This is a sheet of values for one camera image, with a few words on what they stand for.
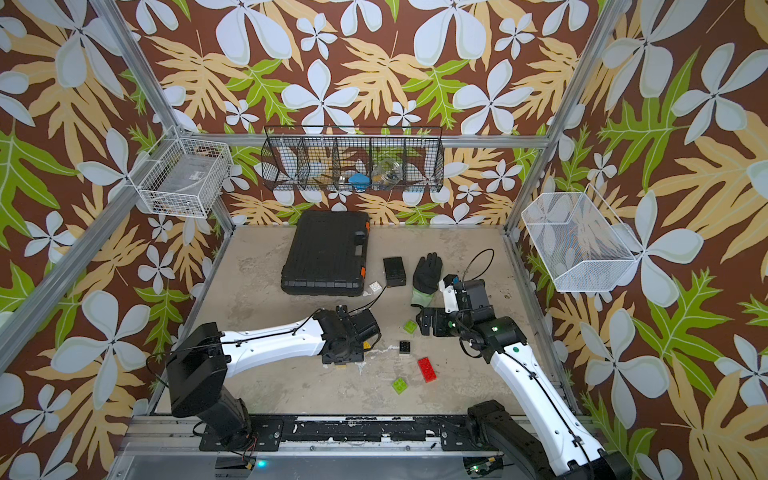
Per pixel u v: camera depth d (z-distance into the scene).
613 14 0.68
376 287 1.01
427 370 0.84
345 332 0.59
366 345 0.68
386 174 0.96
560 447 0.39
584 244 0.78
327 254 1.01
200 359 0.49
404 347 0.86
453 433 0.74
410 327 0.92
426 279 1.02
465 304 0.59
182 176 0.86
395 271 1.07
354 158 0.98
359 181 0.95
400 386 0.80
